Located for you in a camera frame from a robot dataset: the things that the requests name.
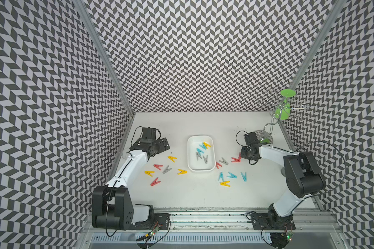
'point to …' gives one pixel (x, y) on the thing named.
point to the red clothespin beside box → (217, 164)
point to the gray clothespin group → (224, 161)
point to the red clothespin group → (237, 160)
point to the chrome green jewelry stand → (283, 110)
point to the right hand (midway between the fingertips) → (246, 156)
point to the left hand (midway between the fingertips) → (160, 147)
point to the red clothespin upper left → (157, 166)
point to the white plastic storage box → (194, 165)
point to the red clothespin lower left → (155, 182)
